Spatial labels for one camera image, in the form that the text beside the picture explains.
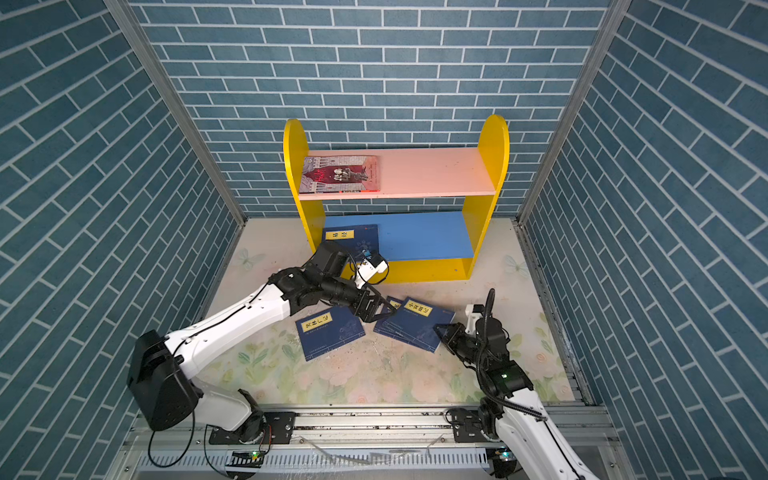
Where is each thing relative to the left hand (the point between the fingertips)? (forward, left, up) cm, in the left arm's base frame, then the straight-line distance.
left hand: (386, 303), depth 73 cm
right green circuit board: (-31, -29, -26) cm, 50 cm away
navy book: (+2, +19, -20) cm, 28 cm away
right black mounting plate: (-23, -20, -20) cm, 37 cm away
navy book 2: (+3, -8, -15) cm, 17 cm away
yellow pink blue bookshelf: (+54, -16, -15) cm, 58 cm away
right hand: (-1, -12, -10) cm, 16 cm away
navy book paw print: (+27, +11, -7) cm, 29 cm away
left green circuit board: (-29, +34, -25) cm, 51 cm away
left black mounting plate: (-23, +28, -21) cm, 42 cm away
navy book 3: (+2, +1, -20) cm, 20 cm away
